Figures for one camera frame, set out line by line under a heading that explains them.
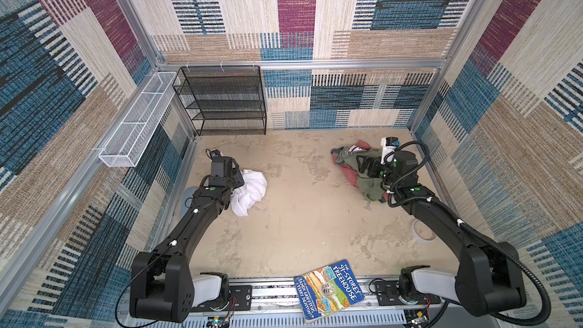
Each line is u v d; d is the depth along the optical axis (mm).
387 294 732
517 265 384
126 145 714
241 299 734
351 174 943
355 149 989
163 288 401
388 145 742
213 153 744
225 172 661
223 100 1114
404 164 629
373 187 886
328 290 729
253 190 914
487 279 409
